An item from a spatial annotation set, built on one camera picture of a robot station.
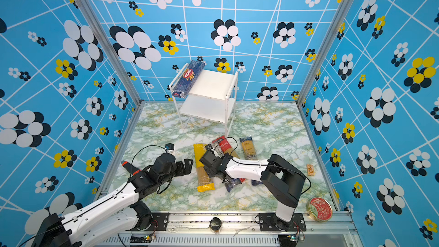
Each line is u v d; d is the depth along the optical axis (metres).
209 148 0.79
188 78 0.79
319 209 0.74
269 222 0.73
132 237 0.71
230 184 0.81
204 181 0.82
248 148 0.94
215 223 0.65
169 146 0.72
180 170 0.72
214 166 0.67
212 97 0.77
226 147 0.94
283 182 0.45
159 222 0.73
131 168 0.89
